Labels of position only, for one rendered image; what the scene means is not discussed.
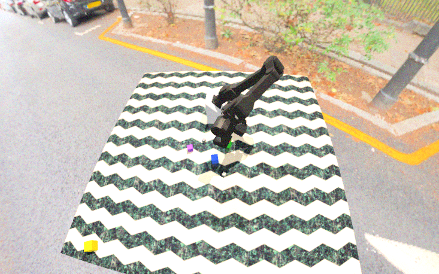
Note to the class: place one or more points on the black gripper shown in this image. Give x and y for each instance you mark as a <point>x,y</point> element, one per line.
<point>224,141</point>

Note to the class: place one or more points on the yellow cube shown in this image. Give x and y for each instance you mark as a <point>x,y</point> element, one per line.
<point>91,245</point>

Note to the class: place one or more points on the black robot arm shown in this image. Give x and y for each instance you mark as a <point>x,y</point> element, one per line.
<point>242,105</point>

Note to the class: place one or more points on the blue cube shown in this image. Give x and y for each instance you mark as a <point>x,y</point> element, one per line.
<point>214,159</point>

